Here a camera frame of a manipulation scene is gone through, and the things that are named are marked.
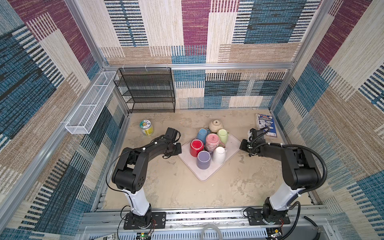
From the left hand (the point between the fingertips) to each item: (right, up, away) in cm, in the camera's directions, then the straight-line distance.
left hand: (178, 148), depth 96 cm
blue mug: (+15, +9, -2) cm, 18 cm away
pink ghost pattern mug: (+21, +6, -7) cm, 22 cm away
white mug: (+24, -2, -11) cm, 26 cm away
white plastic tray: (+34, +1, -1) cm, 34 cm away
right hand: (+40, +1, +3) cm, 40 cm away
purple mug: (+15, -4, -11) cm, 19 cm away
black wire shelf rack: (-24, +40, +12) cm, 48 cm away
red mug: (+11, +3, -10) cm, 15 cm away
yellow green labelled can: (-22, +13, +5) cm, 26 cm away
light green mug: (+28, +9, -2) cm, 29 cm away
